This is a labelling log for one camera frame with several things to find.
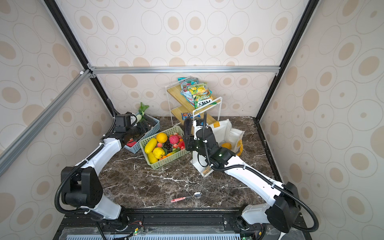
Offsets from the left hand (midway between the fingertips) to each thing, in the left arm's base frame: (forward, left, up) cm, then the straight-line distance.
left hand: (151, 123), depth 86 cm
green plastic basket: (+10, -12, -18) cm, 24 cm away
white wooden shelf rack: (+10, -14, +8) cm, 19 cm away
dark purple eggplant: (-12, -22, +7) cm, 26 cm away
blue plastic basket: (-7, +14, -17) cm, 23 cm away
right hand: (-14, -20, +5) cm, 25 cm away
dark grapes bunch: (-3, -7, -20) cm, 22 cm away
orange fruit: (0, -3, -14) cm, 15 cm away
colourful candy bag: (+23, -19, +12) cm, 32 cm away
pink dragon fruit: (+1, -11, -17) cm, 20 cm away
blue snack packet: (+13, -18, -7) cm, 23 cm away
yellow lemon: (-11, -3, -16) cm, 19 cm away
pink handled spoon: (-35, -26, -20) cm, 48 cm away
